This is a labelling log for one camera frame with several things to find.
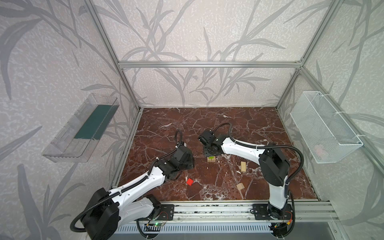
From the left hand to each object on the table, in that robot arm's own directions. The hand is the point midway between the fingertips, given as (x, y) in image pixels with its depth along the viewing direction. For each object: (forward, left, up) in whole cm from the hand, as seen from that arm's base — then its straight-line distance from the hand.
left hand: (194, 156), depth 83 cm
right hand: (+8, -8, -4) cm, 12 cm away
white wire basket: (-2, -58, +25) cm, 63 cm away
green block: (+3, -10, -7) cm, 13 cm away
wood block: (+1, -11, -9) cm, 14 cm away
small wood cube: (-14, -26, -9) cm, 30 cm away
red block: (-11, +2, -10) cm, 15 cm away
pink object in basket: (-1, -64, +10) cm, 65 cm away
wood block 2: (-2, -29, -7) cm, 30 cm away
